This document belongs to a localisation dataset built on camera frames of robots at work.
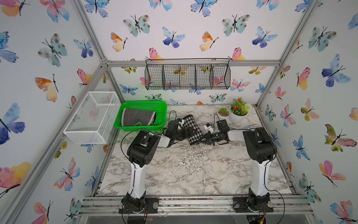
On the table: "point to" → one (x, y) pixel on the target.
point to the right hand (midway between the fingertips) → (200, 140)
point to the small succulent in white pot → (223, 113)
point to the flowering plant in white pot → (239, 110)
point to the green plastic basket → (160, 107)
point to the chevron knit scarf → (134, 116)
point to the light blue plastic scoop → (247, 127)
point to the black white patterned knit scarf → (191, 130)
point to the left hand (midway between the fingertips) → (195, 131)
